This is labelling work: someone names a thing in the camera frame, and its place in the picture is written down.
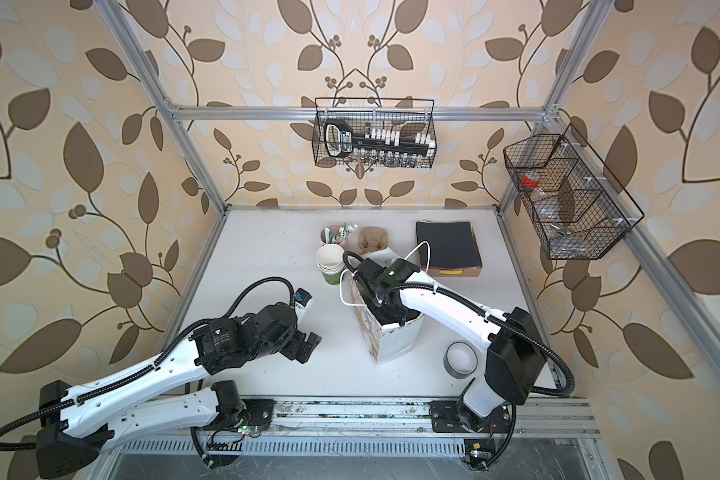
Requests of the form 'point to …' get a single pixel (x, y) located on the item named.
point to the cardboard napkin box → (470, 272)
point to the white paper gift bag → (382, 341)
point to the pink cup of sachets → (336, 234)
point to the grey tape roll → (460, 359)
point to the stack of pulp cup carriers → (372, 238)
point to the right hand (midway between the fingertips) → (390, 325)
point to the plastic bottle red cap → (531, 180)
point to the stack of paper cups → (331, 262)
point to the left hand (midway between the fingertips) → (310, 331)
